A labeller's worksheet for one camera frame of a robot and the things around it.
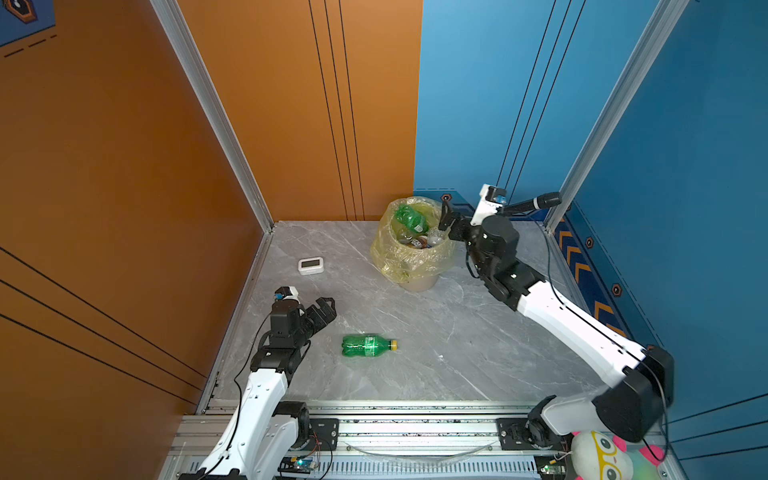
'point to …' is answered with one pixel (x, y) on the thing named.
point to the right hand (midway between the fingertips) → (454, 205)
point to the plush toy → (600, 455)
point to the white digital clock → (311, 266)
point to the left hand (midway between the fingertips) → (323, 304)
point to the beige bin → (421, 286)
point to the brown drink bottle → (421, 242)
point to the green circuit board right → (550, 468)
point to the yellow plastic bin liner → (403, 264)
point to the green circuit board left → (303, 465)
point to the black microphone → (544, 201)
